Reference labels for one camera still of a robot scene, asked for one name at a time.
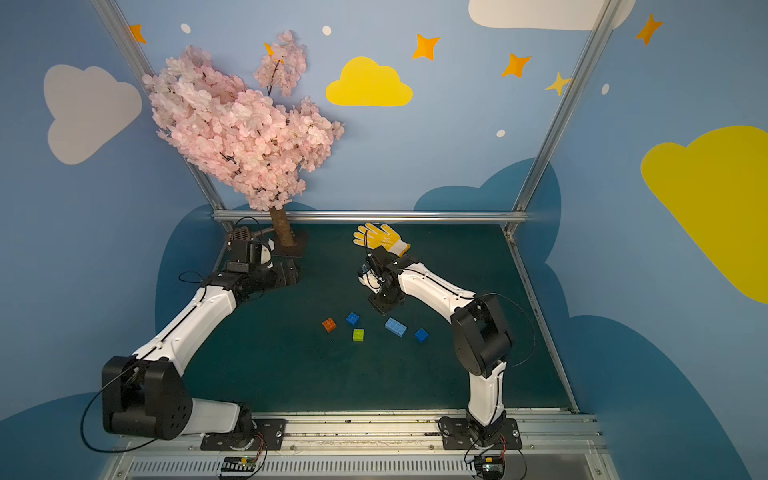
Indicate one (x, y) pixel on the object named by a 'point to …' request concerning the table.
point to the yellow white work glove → (369, 236)
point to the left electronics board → (241, 464)
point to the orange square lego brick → (329, 324)
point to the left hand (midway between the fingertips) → (287, 269)
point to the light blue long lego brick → (395, 326)
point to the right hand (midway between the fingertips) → (386, 301)
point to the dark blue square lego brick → (353, 319)
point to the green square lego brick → (358, 335)
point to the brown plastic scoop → (244, 233)
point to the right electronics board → (490, 467)
